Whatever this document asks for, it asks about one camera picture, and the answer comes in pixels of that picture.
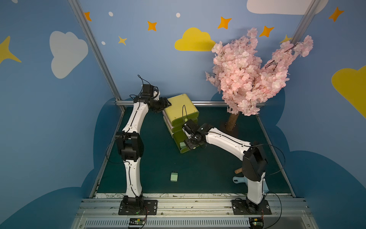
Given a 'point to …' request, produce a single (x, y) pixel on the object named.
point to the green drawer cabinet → (176, 116)
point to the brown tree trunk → (231, 121)
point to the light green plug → (174, 177)
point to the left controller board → (137, 221)
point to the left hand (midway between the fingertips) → (167, 104)
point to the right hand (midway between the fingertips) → (192, 141)
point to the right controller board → (256, 222)
